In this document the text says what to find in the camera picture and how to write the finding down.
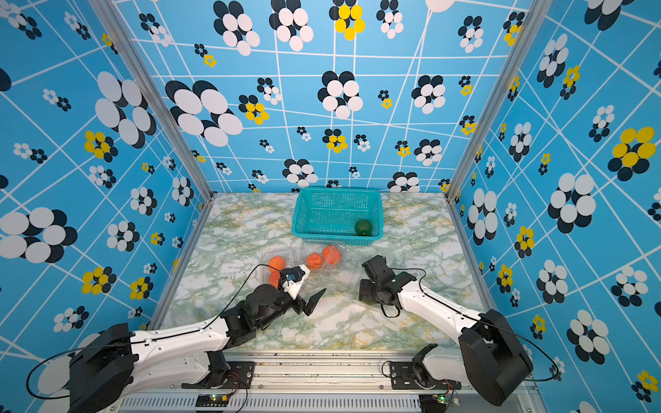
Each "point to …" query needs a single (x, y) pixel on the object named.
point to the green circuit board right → (433, 403)
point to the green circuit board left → (212, 400)
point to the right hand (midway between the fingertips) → (371, 291)
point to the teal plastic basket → (329, 216)
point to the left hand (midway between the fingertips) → (317, 277)
